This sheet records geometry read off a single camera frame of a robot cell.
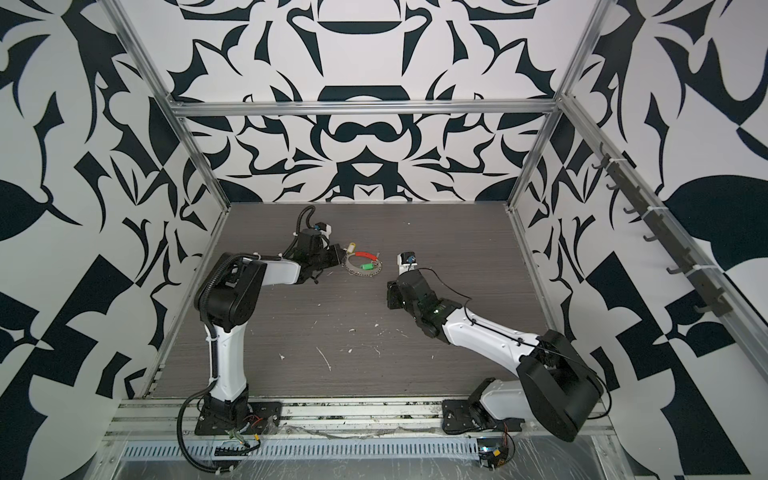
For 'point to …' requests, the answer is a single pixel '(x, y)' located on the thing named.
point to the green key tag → (368, 266)
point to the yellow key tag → (351, 248)
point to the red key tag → (366, 254)
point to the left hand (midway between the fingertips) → (349, 245)
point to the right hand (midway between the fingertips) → (392, 282)
